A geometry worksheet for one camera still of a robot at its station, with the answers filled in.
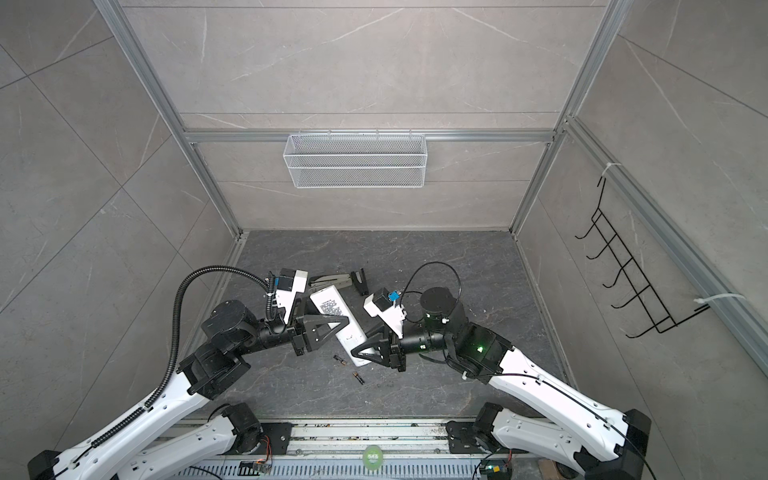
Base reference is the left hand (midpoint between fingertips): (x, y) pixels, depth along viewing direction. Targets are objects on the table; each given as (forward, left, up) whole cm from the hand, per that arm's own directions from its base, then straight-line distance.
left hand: (345, 312), depth 54 cm
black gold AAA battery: (+5, +6, -38) cm, 38 cm away
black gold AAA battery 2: (0, +1, -38) cm, 38 cm away
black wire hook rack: (+12, -64, -5) cm, 65 cm away
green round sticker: (-19, -3, -38) cm, 43 cm away
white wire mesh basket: (+63, +1, -8) cm, 63 cm away
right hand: (-3, -2, -8) cm, 9 cm away
